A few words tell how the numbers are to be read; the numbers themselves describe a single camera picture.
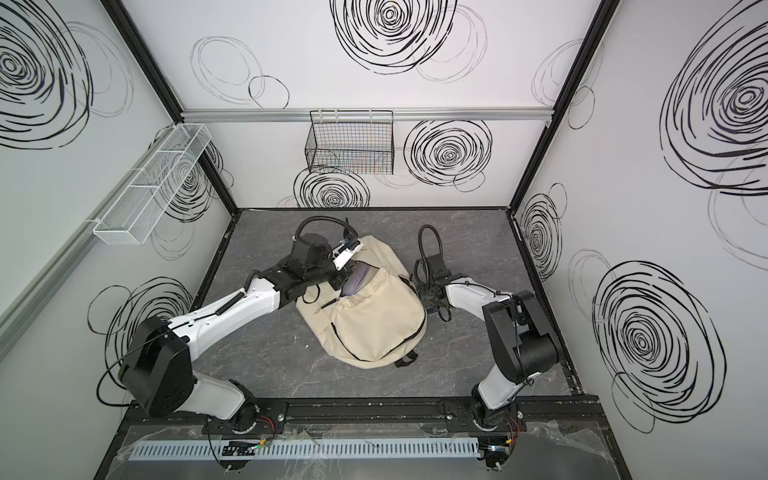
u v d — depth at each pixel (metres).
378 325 0.84
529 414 0.75
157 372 0.42
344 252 0.71
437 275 0.74
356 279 0.90
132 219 0.72
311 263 0.65
